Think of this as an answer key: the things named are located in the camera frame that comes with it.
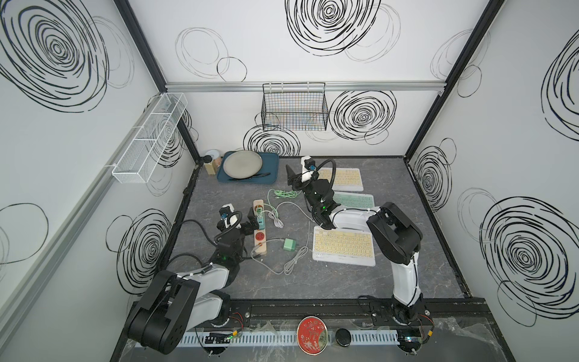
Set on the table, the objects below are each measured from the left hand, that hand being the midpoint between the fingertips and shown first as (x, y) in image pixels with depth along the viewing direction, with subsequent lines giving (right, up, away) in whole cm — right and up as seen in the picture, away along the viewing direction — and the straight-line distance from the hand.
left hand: (240, 211), depth 86 cm
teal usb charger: (+8, -4, +3) cm, 9 cm away
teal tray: (+8, +20, +34) cm, 40 cm away
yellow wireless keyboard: (+47, +12, +26) cm, 55 cm away
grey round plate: (-6, +20, +31) cm, 37 cm away
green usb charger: (+19, -13, +1) cm, 23 cm away
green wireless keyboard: (+48, +3, +17) cm, 52 cm away
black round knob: (+34, -32, -23) cm, 52 cm away
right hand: (+21, +18, -1) cm, 28 cm away
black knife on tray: (-1, +13, +26) cm, 29 cm away
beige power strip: (+7, -12, +2) cm, 14 cm away
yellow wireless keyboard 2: (+41, -15, +3) cm, 43 cm away
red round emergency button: (+26, -35, -19) cm, 47 cm away
